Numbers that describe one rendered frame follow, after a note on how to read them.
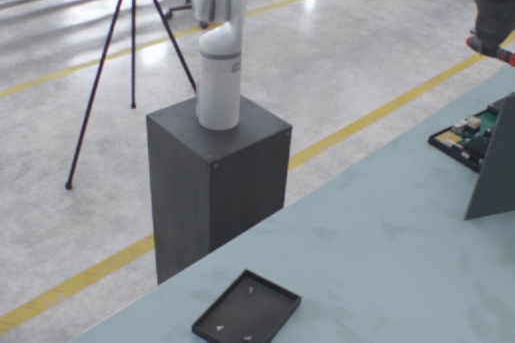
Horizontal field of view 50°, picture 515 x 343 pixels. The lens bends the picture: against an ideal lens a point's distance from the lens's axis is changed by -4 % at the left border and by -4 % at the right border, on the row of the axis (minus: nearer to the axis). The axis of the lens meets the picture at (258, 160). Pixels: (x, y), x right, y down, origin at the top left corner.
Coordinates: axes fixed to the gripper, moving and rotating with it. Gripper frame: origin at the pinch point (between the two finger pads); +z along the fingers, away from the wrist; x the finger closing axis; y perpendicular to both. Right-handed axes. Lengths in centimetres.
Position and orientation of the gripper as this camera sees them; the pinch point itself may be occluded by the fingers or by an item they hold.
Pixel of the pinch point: (485, 51)
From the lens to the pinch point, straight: 99.6
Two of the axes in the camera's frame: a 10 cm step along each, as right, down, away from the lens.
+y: 6.6, 4.7, -5.9
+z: 3.1, 5.6, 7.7
